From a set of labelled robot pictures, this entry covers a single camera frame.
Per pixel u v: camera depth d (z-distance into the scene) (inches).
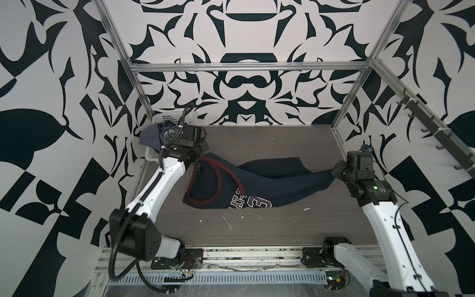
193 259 29.1
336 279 28.0
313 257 29.3
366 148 24.5
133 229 16.9
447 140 21.6
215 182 34.3
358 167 20.6
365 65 36.3
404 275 15.0
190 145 24.0
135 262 17.7
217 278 25.5
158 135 39.8
